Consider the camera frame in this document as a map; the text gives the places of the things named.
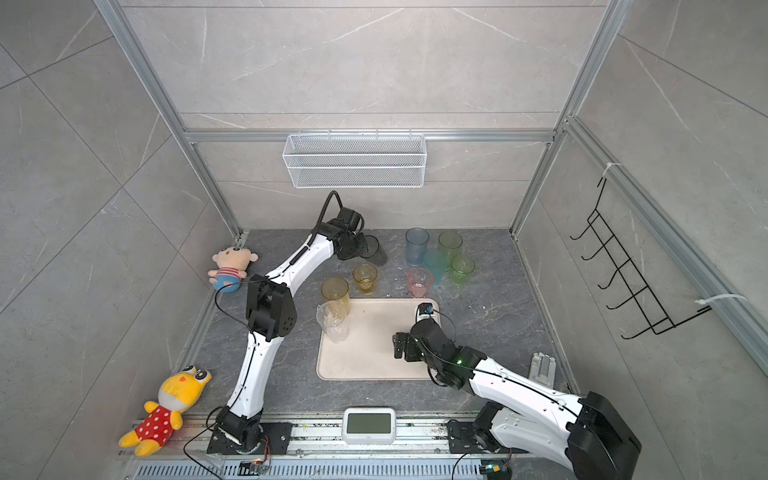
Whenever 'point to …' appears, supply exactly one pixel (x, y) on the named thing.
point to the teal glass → (436, 259)
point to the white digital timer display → (369, 426)
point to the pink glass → (419, 279)
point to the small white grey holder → (543, 369)
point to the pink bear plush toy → (233, 264)
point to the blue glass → (416, 243)
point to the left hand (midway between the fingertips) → (364, 242)
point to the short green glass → (461, 268)
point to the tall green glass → (451, 242)
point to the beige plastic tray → (369, 353)
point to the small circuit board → (252, 467)
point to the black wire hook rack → (651, 317)
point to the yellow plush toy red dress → (178, 392)
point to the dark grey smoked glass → (373, 253)
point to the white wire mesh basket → (355, 161)
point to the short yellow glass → (365, 274)
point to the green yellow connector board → (496, 469)
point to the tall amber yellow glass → (336, 289)
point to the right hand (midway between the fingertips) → (406, 335)
